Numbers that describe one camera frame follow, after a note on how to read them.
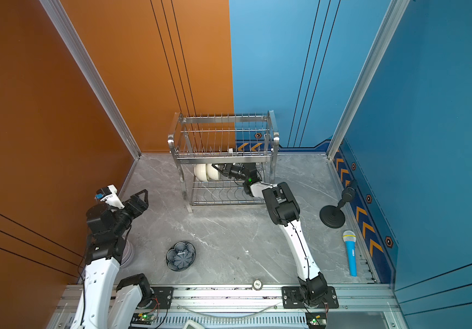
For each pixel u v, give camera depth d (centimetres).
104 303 46
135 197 68
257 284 71
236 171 92
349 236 85
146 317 71
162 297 73
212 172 97
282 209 66
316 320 68
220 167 95
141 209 68
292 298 72
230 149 96
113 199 66
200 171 97
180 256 82
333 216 92
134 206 67
